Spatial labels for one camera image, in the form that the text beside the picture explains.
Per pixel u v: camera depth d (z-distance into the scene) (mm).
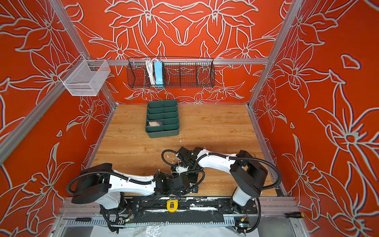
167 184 594
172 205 721
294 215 708
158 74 899
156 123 998
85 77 924
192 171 607
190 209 727
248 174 445
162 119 1024
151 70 893
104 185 421
